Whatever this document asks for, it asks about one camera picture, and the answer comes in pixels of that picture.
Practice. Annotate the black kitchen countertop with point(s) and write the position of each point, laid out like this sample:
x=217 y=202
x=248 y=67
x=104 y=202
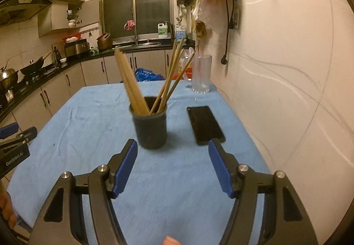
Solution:
x=73 y=61

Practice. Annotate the person's left hand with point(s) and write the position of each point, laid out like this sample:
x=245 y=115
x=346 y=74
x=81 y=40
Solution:
x=7 y=210

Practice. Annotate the white green-label detergent bottle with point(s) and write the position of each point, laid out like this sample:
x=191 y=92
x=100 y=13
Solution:
x=162 y=31

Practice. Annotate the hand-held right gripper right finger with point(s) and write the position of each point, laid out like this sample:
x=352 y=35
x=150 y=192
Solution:
x=221 y=170

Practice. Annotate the steel sink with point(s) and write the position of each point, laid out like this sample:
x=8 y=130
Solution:
x=138 y=43

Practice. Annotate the pink cloth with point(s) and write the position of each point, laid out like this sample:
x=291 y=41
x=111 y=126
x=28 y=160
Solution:
x=130 y=25

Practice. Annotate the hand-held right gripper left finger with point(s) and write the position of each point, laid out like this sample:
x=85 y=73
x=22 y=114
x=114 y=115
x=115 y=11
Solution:
x=125 y=167

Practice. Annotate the pile of wooden chopsticks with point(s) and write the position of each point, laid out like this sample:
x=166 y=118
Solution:
x=132 y=90

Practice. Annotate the dark hanging bag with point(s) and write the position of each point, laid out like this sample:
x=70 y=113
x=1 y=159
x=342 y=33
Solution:
x=184 y=1

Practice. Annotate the black smartphone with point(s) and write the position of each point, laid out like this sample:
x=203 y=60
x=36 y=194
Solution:
x=206 y=126

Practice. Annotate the blue plastic bag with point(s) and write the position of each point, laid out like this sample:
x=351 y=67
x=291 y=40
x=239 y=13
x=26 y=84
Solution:
x=149 y=76

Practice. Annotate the pinkish white hanging bag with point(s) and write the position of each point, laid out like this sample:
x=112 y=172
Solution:
x=207 y=9

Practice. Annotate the steel pot with lid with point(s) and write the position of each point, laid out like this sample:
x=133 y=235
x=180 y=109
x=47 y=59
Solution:
x=8 y=76

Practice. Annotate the metal faucet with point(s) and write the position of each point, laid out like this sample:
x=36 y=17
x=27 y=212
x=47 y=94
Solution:
x=135 y=36

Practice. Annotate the black wok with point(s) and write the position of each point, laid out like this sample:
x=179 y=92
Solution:
x=31 y=67

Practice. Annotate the clear plastic bag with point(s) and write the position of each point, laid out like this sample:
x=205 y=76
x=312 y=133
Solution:
x=185 y=63

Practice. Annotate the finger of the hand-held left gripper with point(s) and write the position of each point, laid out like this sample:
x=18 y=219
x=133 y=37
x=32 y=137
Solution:
x=9 y=129
x=27 y=134

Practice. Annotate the silver countertop appliance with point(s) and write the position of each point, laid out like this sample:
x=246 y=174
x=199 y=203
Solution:
x=76 y=48

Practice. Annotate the black gas stove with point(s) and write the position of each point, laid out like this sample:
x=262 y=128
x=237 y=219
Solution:
x=36 y=75

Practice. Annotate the person's right hand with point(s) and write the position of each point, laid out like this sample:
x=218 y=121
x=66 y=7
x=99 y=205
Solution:
x=171 y=241

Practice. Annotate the brown cooking pot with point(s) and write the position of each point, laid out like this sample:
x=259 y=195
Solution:
x=104 y=44

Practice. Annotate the clear glass mug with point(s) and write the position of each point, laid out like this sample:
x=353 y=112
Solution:
x=202 y=76

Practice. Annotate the dark kettle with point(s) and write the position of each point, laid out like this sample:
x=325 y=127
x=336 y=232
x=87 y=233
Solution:
x=56 y=57

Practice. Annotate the blue table cloth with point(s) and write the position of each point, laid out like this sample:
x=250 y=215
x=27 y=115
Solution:
x=83 y=128

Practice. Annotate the red tray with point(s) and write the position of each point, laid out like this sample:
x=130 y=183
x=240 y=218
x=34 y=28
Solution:
x=72 y=38

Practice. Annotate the red plastic basin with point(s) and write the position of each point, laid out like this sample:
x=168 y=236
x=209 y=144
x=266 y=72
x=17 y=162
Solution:
x=177 y=76

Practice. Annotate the dark range hood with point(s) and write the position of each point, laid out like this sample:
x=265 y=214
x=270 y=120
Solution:
x=25 y=8

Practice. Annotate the open wall shelf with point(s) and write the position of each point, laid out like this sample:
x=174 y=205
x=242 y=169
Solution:
x=74 y=23

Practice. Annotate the white blue-label detergent bottle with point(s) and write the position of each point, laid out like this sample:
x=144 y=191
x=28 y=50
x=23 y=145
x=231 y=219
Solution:
x=181 y=32

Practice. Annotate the dark grey perforated utensil holder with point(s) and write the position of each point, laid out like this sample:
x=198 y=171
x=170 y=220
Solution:
x=150 y=131

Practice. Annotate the brown dried bundle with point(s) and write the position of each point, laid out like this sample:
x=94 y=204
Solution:
x=201 y=29

